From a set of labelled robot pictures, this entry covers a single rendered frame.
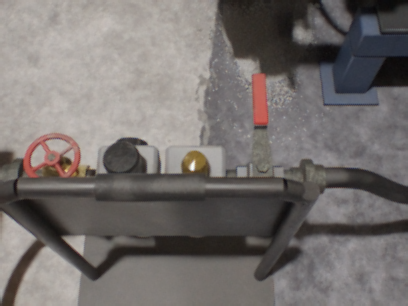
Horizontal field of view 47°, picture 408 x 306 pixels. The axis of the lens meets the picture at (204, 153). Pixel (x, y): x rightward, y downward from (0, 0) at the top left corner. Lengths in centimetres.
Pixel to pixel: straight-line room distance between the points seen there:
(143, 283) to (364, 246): 50
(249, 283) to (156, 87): 55
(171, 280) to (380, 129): 63
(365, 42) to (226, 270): 58
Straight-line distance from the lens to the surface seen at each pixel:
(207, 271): 106
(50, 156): 63
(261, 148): 65
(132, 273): 107
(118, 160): 60
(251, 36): 134
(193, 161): 60
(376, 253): 114
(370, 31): 109
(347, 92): 127
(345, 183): 68
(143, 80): 127
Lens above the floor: 105
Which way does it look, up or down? 65 degrees down
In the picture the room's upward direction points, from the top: straight up
